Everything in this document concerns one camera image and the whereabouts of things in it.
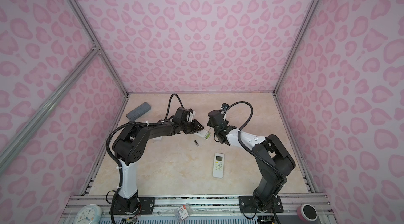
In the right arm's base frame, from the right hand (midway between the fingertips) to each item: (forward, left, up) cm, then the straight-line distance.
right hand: (214, 115), depth 92 cm
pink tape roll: (-46, -40, -6) cm, 61 cm away
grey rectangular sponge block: (+11, +50, -9) cm, 52 cm away
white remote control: (-7, +6, -10) cm, 14 cm away
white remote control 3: (-26, -3, -11) cm, 28 cm away
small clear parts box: (-46, +13, -9) cm, 49 cm away
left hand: (-3, +6, -8) cm, 10 cm away
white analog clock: (-48, +54, -8) cm, 73 cm away
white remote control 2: (-24, +23, +16) cm, 37 cm away
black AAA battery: (-13, +10, -12) cm, 20 cm away
